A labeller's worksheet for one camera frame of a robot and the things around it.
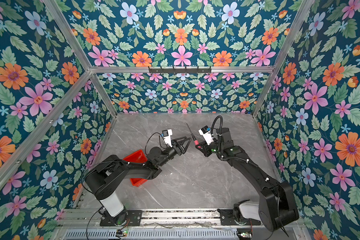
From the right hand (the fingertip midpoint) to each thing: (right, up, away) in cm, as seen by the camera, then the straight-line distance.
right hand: (198, 143), depth 81 cm
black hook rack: (-11, +45, +12) cm, 48 cm away
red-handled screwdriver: (-1, +1, -2) cm, 3 cm away
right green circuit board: (+22, -42, -11) cm, 49 cm away
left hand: (-5, +4, -7) cm, 9 cm away
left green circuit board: (-39, -43, -9) cm, 58 cm away
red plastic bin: (-38, -10, +14) cm, 41 cm away
